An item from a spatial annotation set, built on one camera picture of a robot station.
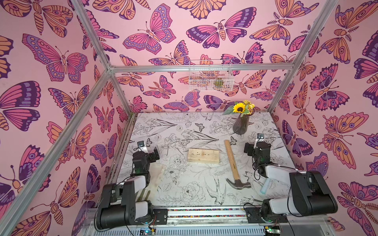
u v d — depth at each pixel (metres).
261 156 0.70
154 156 0.83
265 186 0.82
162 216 0.73
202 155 0.92
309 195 0.43
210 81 1.06
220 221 0.73
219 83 0.94
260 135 0.80
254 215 0.73
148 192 0.81
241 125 1.02
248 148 0.88
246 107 0.88
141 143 0.78
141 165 0.69
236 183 0.83
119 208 0.43
